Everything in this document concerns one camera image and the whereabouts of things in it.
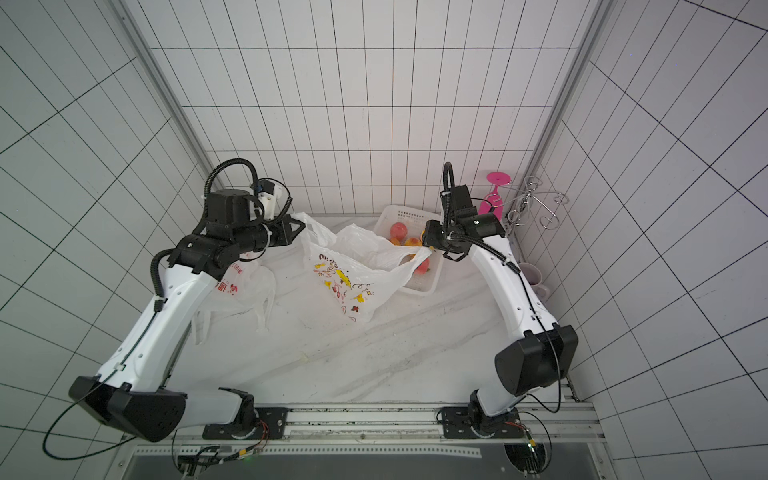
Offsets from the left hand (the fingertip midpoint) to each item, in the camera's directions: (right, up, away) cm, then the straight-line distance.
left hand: (302, 231), depth 71 cm
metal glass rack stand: (+62, +11, +14) cm, 64 cm away
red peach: (+25, +1, +36) cm, 44 cm away
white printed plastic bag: (+12, -9, +4) cm, 15 cm away
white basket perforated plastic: (+31, +6, +39) cm, 50 cm away
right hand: (+34, 0, +9) cm, 36 cm away
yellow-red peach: (+30, -3, +32) cm, 44 cm away
